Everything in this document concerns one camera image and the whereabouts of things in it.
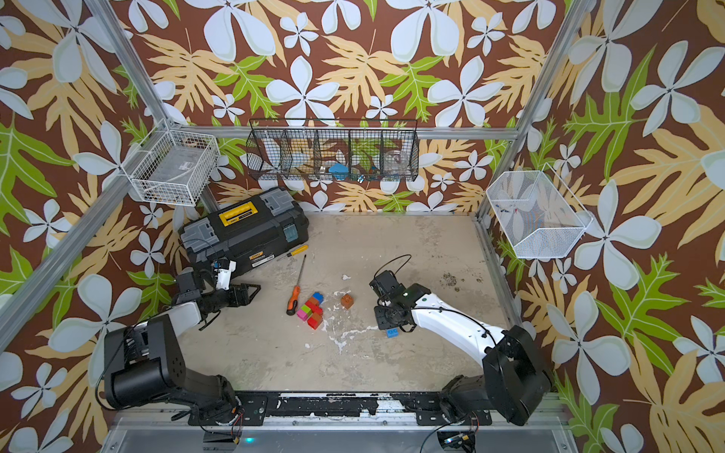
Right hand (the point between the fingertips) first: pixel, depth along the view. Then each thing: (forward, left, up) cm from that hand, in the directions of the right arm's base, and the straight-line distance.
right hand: (383, 317), depth 85 cm
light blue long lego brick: (-5, -2, +1) cm, 5 cm away
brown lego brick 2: (+7, +11, -4) cm, 14 cm away
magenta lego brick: (+2, +26, -3) cm, 26 cm away
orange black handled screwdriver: (+11, +29, -4) cm, 31 cm away
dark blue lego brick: (+10, +21, -4) cm, 24 cm away
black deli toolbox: (+26, +45, +12) cm, 53 cm away
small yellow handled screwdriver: (+30, +31, -5) cm, 43 cm away
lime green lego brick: (+5, +25, -3) cm, 25 cm away
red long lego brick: (+5, +22, -3) cm, 23 cm away
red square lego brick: (0, +22, -4) cm, 23 cm away
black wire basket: (+52, +12, +25) cm, 59 cm away
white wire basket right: (+24, -47, +21) cm, 57 cm away
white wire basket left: (+36, +63, +29) cm, 78 cm away
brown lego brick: (+8, +22, -4) cm, 24 cm away
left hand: (+12, +44, +1) cm, 45 cm away
